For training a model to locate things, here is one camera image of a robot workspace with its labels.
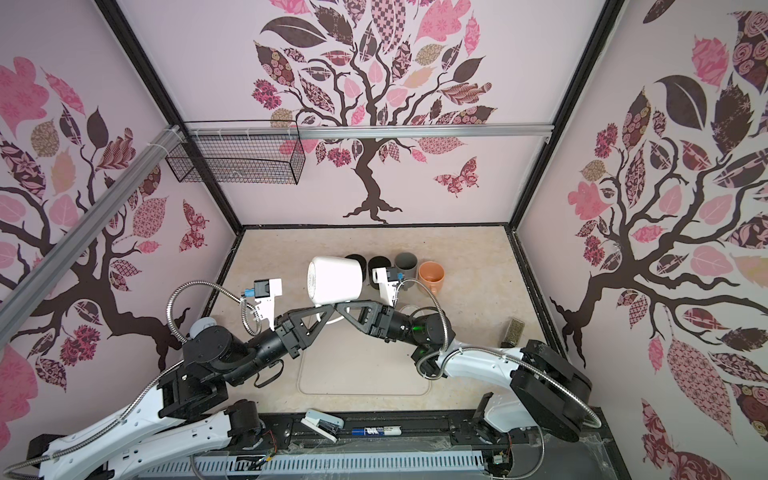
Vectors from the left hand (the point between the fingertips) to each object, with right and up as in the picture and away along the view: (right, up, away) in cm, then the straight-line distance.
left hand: (336, 319), depth 55 cm
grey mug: (+16, +9, +42) cm, 45 cm away
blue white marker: (+7, -32, +18) cm, 37 cm away
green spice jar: (+47, -12, +32) cm, 58 cm away
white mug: (+14, +1, +3) cm, 15 cm away
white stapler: (-7, -31, +19) cm, 37 cm away
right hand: (+1, +1, 0) cm, 2 cm away
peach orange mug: (+25, +5, +47) cm, 54 cm away
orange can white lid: (-47, -9, +32) cm, 58 cm away
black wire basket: (-53, +52, +67) cm, 100 cm away
